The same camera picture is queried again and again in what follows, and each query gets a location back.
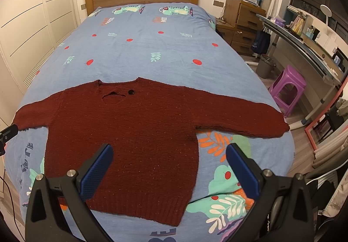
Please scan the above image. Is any white desk lamp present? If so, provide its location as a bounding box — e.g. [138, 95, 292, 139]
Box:
[320, 4, 332, 26]

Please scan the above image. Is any dark red knit sweater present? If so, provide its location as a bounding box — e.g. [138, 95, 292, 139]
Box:
[13, 78, 289, 226]

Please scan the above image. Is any dark blue hanging bag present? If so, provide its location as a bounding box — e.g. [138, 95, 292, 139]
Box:
[251, 30, 271, 55]

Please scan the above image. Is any wooden drawer chest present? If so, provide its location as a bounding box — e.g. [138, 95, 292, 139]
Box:
[216, 0, 266, 56]

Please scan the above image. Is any red framed board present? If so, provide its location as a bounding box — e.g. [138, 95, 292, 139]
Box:
[304, 82, 348, 153]

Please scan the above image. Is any blue patterned bed cover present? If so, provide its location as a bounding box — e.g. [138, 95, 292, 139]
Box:
[21, 3, 294, 241]

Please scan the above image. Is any purple plastic stool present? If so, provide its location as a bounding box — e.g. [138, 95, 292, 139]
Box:
[268, 65, 307, 117]

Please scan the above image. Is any grey waste bin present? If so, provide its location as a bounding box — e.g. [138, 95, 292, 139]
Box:
[256, 55, 276, 79]

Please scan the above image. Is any white wardrobe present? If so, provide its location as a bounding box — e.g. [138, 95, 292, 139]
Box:
[1, 0, 77, 126]

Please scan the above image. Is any grey study desk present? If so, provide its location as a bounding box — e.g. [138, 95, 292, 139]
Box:
[256, 14, 345, 130]

